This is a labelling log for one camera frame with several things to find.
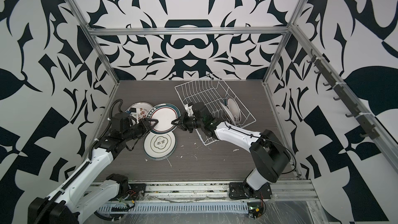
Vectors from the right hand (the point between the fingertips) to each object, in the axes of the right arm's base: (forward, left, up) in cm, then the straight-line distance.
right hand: (170, 121), depth 77 cm
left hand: (+2, +8, -2) cm, 9 cm away
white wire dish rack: (+35, -22, -18) cm, 45 cm away
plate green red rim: (+5, +3, -2) cm, 7 cm away
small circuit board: (-34, -39, -21) cm, 56 cm away
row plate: (+16, -34, -12) cm, 39 cm away
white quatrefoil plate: (-6, +8, -17) cm, 19 cm away
